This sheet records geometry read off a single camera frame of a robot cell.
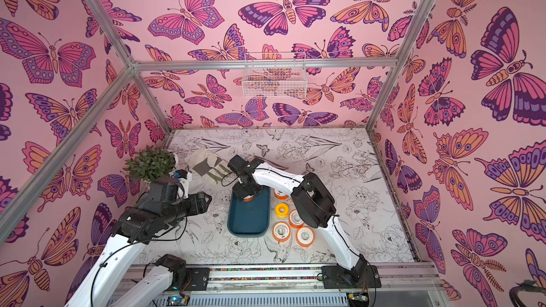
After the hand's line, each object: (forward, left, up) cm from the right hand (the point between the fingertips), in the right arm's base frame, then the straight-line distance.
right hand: (241, 196), depth 91 cm
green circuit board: (-37, +17, -3) cm, 41 cm away
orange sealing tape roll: (-3, -4, +4) cm, 6 cm away
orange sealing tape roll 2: (+1, -17, +1) cm, 17 cm away
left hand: (-8, +9, +15) cm, 19 cm away
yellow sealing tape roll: (-7, -16, -1) cm, 18 cm away
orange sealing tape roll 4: (-14, -17, -3) cm, 22 cm away
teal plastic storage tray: (-9, -5, -3) cm, 10 cm away
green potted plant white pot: (+5, +33, +18) cm, 37 cm away
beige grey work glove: (+19, +20, -2) cm, 28 cm away
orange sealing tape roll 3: (-9, -23, -1) cm, 25 cm away
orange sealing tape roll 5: (-15, -27, -3) cm, 31 cm away
